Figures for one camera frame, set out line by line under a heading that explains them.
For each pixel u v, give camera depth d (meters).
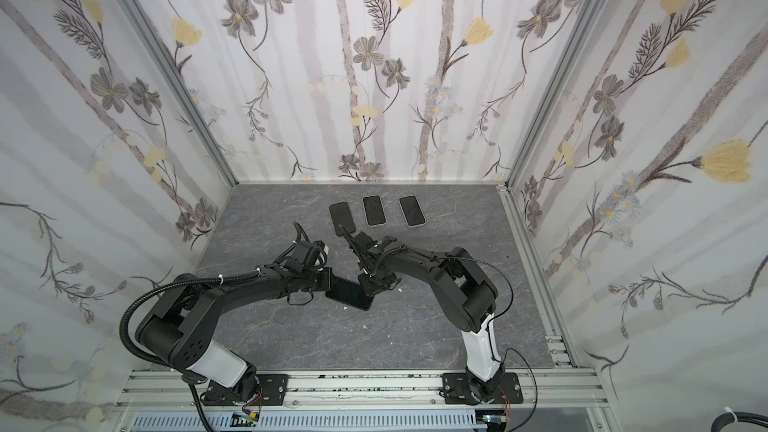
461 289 0.51
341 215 1.12
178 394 0.74
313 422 0.70
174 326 0.45
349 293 0.85
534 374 0.76
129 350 0.44
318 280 0.80
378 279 0.78
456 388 0.74
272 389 0.74
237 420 0.73
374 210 1.09
